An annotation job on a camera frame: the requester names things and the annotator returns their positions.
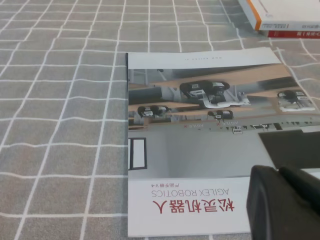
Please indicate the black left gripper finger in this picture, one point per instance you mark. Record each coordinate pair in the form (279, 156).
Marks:
(283, 204)

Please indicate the Agilex Robotics brochure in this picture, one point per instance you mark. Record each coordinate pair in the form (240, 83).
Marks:
(198, 123)

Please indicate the red book under ROS book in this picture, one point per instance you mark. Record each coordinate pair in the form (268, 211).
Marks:
(293, 34)

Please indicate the white orange ROS book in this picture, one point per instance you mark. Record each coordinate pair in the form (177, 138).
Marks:
(282, 15)

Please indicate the grey checkered tablecloth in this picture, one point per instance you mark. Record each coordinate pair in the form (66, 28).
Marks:
(62, 96)

